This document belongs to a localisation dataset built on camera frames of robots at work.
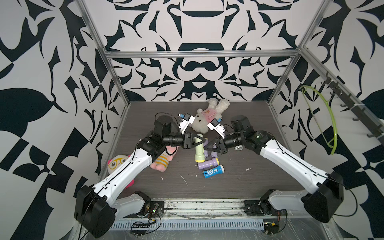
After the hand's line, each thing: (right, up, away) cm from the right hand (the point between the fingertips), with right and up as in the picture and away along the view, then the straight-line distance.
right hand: (205, 146), depth 68 cm
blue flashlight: (+8, -16, +15) cm, 23 cm away
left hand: (-1, +4, -1) cm, 4 cm away
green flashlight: (-3, -4, -2) cm, 6 cm away
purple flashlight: (+3, -2, -7) cm, 8 cm away
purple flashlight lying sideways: (+3, -14, +18) cm, 23 cm away
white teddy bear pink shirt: (+1, +13, +30) cm, 32 cm away
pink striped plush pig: (-23, -12, +15) cm, 30 cm away
